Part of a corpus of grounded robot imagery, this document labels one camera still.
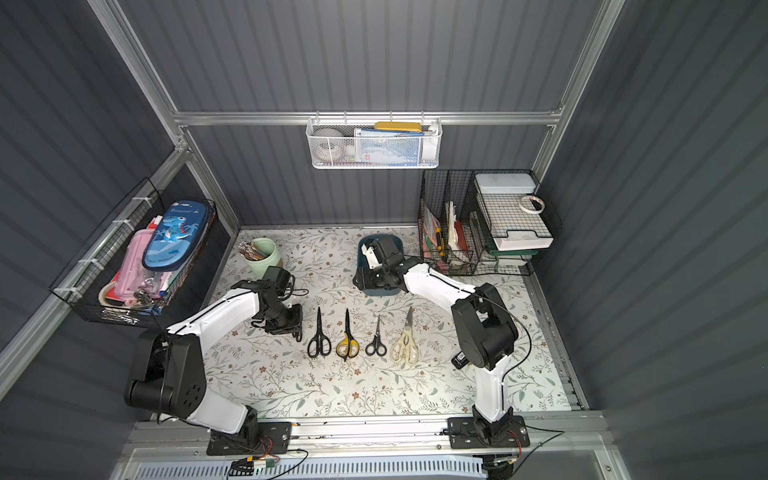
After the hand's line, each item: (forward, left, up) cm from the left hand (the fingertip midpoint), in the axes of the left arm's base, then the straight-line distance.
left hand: (299, 328), depth 88 cm
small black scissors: (-4, -23, -4) cm, 24 cm away
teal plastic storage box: (+25, -18, -1) cm, 31 cm away
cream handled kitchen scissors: (-6, -32, -5) cm, 33 cm away
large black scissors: (-3, -6, -4) cm, 8 cm away
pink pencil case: (0, +32, +26) cm, 41 cm away
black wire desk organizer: (+38, -60, +6) cm, 72 cm away
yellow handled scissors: (-5, -15, -3) cm, 16 cm away
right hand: (+14, -20, +7) cm, 25 cm away
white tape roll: (+34, -74, +15) cm, 83 cm away
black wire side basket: (-4, +36, +30) cm, 47 cm away
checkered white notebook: (+26, -66, +15) cm, 73 cm away
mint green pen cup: (+26, +13, +7) cm, 30 cm away
